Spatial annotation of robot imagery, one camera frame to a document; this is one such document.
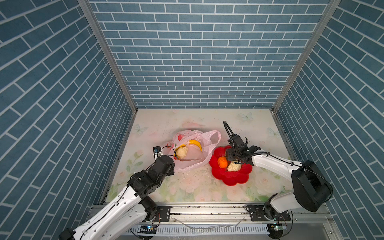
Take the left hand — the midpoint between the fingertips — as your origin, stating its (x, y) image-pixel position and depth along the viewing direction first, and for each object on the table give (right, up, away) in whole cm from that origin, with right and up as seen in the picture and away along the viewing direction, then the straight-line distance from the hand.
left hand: (171, 163), depth 78 cm
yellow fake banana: (+9, +8, +21) cm, 24 cm away
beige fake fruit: (+34, -4, +7) cm, 35 cm away
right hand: (+33, +3, +13) cm, 35 cm away
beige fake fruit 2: (+4, +3, +13) cm, 14 cm away
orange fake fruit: (+29, -2, +9) cm, 30 cm away
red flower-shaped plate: (+29, -9, +9) cm, 32 cm away
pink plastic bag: (+11, +4, +20) cm, 23 cm away
